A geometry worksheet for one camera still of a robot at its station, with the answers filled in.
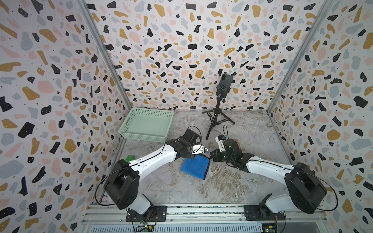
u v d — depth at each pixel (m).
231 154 0.68
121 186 0.42
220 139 0.80
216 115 1.01
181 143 0.63
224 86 0.90
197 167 0.88
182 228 0.78
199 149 0.73
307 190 0.43
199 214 0.75
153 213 0.68
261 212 0.65
